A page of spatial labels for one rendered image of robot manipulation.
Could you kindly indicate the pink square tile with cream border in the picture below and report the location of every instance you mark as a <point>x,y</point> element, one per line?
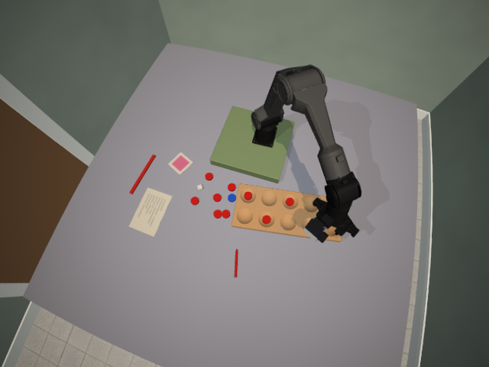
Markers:
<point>180,163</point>

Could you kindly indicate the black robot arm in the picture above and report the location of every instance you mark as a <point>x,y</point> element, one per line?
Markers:
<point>306,92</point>

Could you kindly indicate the beige paper sheet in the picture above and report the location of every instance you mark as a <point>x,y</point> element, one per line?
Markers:
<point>150,211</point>

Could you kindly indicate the tan tray with round pockets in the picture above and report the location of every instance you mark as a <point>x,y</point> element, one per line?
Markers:
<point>284,219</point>

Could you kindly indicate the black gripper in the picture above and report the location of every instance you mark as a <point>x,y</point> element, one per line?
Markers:
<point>344,223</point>

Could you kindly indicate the red flat bar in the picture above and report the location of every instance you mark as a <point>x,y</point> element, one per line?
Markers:
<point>142,174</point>

